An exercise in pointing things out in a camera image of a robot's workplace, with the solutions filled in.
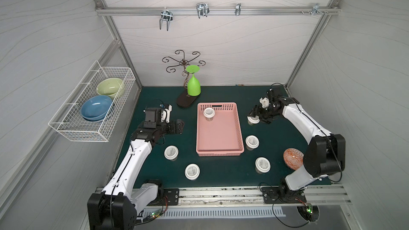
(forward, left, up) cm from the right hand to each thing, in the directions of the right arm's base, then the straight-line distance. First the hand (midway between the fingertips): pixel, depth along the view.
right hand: (253, 116), depth 88 cm
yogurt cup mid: (-20, +44, -6) cm, 49 cm away
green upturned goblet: (+12, +34, +11) cm, 38 cm away
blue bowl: (-14, +72, +22) cm, 77 cm away
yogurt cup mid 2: (-13, +1, -7) cm, 14 cm away
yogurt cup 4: (-25, -3, -7) cm, 26 cm away
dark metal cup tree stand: (+19, +43, -11) cm, 49 cm away
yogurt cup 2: (-29, +32, -6) cm, 44 cm away
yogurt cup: (+5, +25, -5) cm, 26 cm away
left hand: (-9, +42, +4) cm, 43 cm away
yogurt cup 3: (-4, +1, +1) cm, 4 cm away
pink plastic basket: (-4, +19, -11) cm, 23 cm away
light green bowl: (-1, +72, +22) cm, 75 cm away
